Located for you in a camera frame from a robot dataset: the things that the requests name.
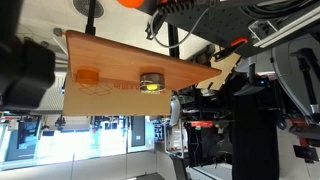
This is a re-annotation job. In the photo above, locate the orange bowl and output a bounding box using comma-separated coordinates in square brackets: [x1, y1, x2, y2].
[74, 68, 100, 85]

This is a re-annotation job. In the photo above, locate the yellow object in bowl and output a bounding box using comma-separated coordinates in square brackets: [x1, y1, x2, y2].
[145, 84, 160, 92]

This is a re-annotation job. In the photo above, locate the grey bowl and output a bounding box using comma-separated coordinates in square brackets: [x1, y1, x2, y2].
[139, 73, 167, 94]

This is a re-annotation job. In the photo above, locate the white plastic device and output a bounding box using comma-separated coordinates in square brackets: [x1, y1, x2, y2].
[169, 96, 182, 127]

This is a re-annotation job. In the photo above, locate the wooden table board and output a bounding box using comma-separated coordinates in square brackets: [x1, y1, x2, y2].
[62, 71, 173, 117]

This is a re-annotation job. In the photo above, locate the black stand pole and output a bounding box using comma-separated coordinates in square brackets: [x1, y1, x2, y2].
[167, 23, 181, 59]
[84, 0, 98, 36]

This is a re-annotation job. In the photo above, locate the red label strip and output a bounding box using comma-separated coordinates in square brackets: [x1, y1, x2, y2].
[190, 120, 214, 129]

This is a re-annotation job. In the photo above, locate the small cardboard piece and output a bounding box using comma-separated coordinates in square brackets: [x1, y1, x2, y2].
[195, 49, 242, 92]

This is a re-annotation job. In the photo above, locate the black perforated mounting board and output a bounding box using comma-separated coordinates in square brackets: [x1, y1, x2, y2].
[135, 0, 320, 58]

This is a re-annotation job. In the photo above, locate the orange ball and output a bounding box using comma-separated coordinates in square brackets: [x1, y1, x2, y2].
[116, 0, 146, 9]

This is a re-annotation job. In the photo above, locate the black cloth cover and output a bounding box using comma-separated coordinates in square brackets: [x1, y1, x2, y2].
[231, 75, 281, 180]

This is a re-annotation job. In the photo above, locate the round ceiling vent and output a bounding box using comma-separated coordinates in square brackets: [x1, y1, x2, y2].
[72, 0, 105, 19]

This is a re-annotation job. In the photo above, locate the grey cable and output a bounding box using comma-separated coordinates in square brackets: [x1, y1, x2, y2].
[149, 7, 210, 50]

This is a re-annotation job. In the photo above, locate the black clamp with orange handle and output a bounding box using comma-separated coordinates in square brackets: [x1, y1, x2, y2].
[212, 37, 250, 63]

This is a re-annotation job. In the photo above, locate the blurry black camera mount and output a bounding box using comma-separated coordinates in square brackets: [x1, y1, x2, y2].
[0, 0, 57, 110]

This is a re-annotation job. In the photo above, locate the aluminium frame profile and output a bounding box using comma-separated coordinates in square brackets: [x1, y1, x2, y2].
[247, 4, 320, 48]

